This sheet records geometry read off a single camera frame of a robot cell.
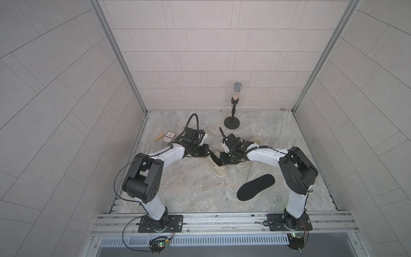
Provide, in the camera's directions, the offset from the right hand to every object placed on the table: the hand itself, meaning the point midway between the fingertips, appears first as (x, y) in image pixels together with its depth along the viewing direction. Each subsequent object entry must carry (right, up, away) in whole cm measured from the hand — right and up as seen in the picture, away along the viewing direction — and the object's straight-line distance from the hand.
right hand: (219, 162), depth 90 cm
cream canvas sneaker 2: (+22, +12, +6) cm, 26 cm away
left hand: (-4, +7, -1) cm, 8 cm away
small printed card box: (-32, +13, +8) cm, 35 cm away
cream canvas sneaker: (0, -3, -8) cm, 8 cm away
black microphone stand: (+9, +23, +19) cm, 31 cm away
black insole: (+14, -12, -10) cm, 21 cm away
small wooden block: (-39, +14, +11) cm, 43 cm away
